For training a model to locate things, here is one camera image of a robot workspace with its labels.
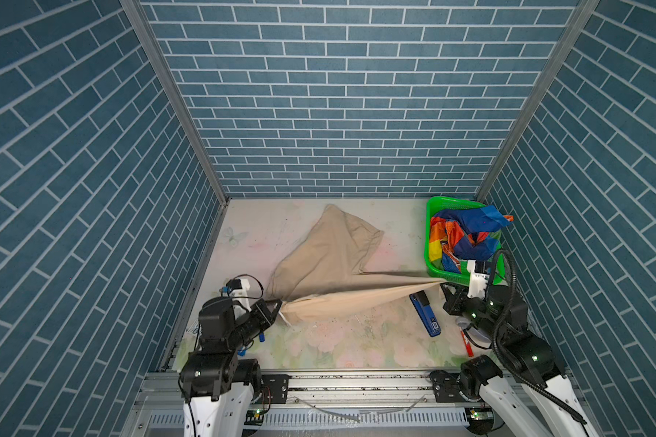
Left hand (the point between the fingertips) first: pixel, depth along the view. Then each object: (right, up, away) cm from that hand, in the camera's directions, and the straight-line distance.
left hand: (282, 302), depth 71 cm
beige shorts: (+9, +5, +29) cm, 31 cm away
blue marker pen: (-14, -17, +10) cm, 24 cm away
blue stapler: (+43, -8, +15) cm, 46 cm away
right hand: (+42, +6, +1) cm, 43 cm away
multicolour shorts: (+59, +17, +21) cm, 65 cm away
